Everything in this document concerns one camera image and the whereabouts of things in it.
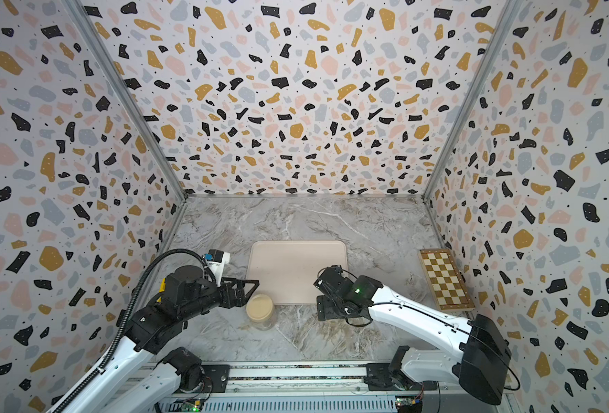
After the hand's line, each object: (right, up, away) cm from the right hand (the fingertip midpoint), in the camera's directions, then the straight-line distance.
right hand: (330, 310), depth 78 cm
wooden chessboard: (+41, +5, +12) cm, 43 cm away
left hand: (-22, +10, -6) cm, 26 cm away
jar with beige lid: (-21, 0, -2) cm, 21 cm away
